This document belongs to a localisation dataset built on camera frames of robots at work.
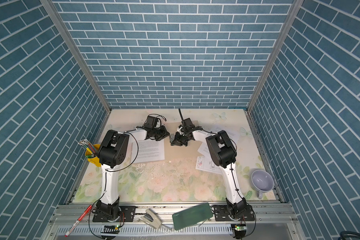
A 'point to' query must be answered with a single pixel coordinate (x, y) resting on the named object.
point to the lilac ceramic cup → (262, 182)
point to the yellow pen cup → (94, 160)
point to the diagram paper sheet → (206, 162)
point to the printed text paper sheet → (148, 150)
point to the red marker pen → (79, 219)
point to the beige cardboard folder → (193, 153)
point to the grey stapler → (151, 217)
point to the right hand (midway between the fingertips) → (170, 141)
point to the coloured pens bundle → (85, 143)
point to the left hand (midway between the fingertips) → (170, 132)
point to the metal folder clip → (171, 138)
